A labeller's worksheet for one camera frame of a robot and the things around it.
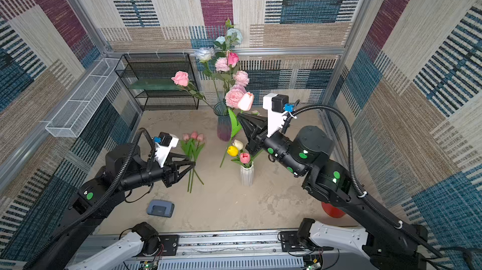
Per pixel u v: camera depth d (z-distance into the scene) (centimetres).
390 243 37
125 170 35
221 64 79
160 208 81
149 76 107
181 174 57
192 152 99
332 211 80
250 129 48
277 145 42
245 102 45
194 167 61
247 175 79
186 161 62
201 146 102
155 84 93
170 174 52
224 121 94
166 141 52
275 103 40
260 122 44
